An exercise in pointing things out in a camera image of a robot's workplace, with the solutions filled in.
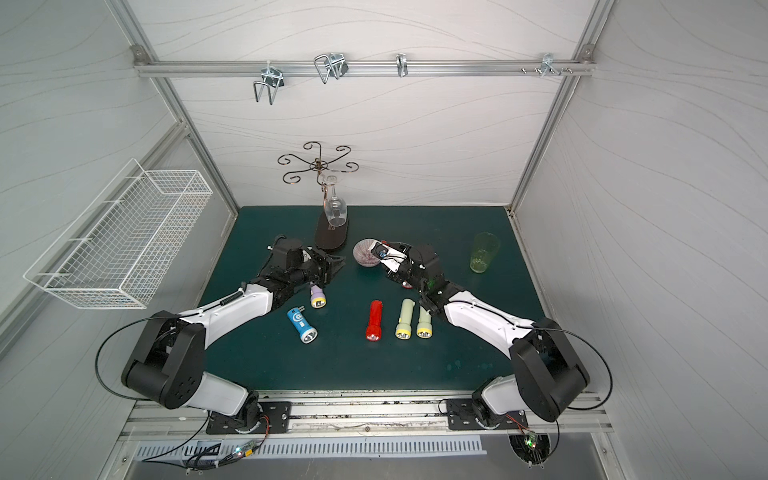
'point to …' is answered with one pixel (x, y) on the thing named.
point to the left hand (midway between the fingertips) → (348, 257)
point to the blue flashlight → (308, 334)
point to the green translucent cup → (486, 245)
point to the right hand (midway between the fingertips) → (390, 243)
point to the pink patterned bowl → (362, 254)
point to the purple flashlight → (318, 298)
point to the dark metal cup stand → (327, 237)
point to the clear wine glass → (334, 207)
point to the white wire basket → (119, 251)
